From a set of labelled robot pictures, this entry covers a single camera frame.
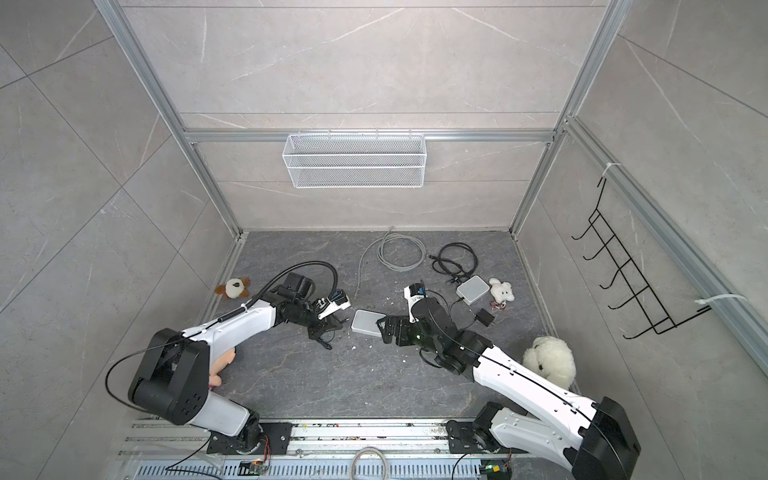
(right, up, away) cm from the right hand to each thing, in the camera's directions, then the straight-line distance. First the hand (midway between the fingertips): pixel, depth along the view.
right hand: (391, 320), depth 77 cm
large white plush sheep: (+37, -6, -11) cm, 39 cm away
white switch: (-8, -4, +17) cm, 19 cm away
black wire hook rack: (+55, +5, -16) cm, 58 cm away
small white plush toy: (+37, +4, +21) cm, 43 cm away
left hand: (-16, -1, +11) cm, 19 cm away
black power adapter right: (+30, -3, +17) cm, 35 cm away
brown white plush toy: (-54, +6, +23) cm, 59 cm away
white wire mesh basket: (-12, +50, +24) cm, 56 cm away
